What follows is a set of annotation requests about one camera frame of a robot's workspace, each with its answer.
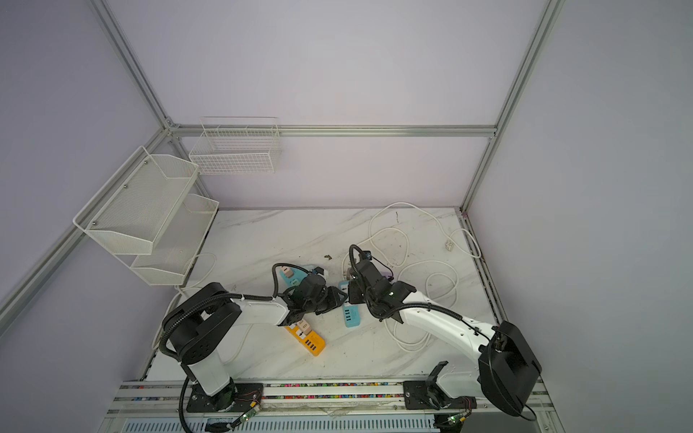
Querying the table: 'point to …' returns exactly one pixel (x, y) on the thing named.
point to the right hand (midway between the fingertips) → (351, 286)
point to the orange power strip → (313, 343)
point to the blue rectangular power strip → (351, 311)
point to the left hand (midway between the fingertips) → (345, 300)
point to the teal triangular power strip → (297, 277)
